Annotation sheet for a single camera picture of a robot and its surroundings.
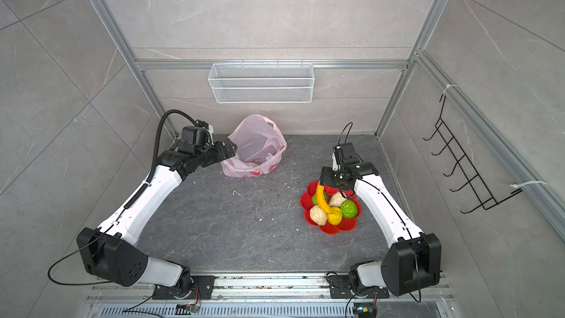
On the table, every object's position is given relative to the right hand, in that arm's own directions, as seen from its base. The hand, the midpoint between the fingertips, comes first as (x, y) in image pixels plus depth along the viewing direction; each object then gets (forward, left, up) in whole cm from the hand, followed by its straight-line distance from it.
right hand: (327, 177), depth 84 cm
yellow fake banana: (-7, +2, -7) cm, 10 cm away
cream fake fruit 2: (-11, +4, -9) cm, 15 cm away
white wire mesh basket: (+44, +27, +14) cm, 53 cm away
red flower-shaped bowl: (-14, -7, -14) cm, 21 cm away
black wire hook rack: (-1, -40, +15) cm, 43 cm away
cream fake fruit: (-4, -5, -11) cm, 13 cm away
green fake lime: (-9, -8, -9) cm, 15 cm away
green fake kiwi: (-3, +4, -11) cm, 12 cm away
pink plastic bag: (+28, +29, -14) cm, 43 cm away
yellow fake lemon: (-13, -2, -11) cm, 17 cm away
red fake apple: (0, -3, -11) cm, 11 cm away
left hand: (+8, +38, +11) cm, 40 cm away
